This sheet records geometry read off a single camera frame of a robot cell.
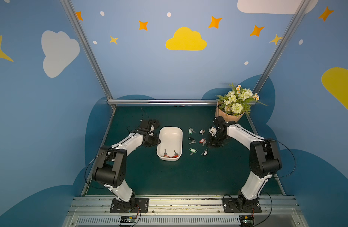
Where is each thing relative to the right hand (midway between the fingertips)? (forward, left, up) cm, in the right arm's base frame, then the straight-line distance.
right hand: (210, 144), depth 93 cm
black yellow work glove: (+20, +42, -5) cm, 46 cm away
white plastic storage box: (-2, +26, -3) cm, 26 cm away
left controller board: (-44, +45, -6) cm, 64 cm away
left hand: (0, +35, +1) cm, 35 cm away
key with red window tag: (+5, +3, -5) cm, 8 cm away
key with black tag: (+14, +4, -6) cm, 16 cm away
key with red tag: (-7, +23, -4) cm, 24 cm away
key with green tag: (+14, +13, -5) cm, 20 cm away
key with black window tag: (-4, +3, -6) cm, 8 cm away
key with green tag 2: (-3, +11, -5) cm, 12 cm away
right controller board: (-41, -17, -8) cm, 45 cm away
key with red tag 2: (-7, +30, -4) cm, 31 cm away
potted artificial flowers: (+16, -12, +22) cm, 30 cm away
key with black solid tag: (+5, +11, -5) cm, 13 cm away
